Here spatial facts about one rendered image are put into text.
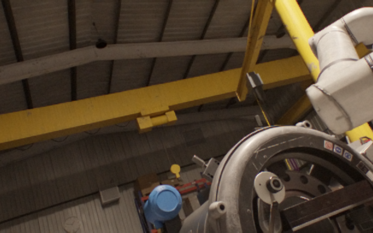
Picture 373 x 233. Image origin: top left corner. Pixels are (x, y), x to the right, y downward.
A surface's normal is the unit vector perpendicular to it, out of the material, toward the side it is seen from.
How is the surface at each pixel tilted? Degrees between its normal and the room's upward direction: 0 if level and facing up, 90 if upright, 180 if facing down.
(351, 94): 99
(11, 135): 90
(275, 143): 90
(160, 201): 90
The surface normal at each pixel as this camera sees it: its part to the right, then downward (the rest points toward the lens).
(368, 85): -0.47, 0.00
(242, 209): 0.34, -0.47
